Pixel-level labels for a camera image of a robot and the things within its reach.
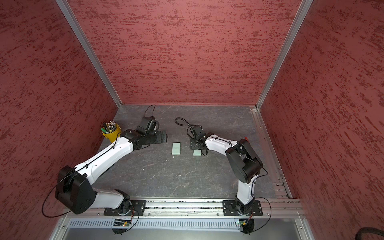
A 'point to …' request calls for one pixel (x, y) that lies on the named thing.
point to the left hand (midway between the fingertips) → (159, 140)
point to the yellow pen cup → (113, 136)
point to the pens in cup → (108, 127)
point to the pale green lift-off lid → (197, 152)
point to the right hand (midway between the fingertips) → (197, 147)
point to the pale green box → (176, 148)
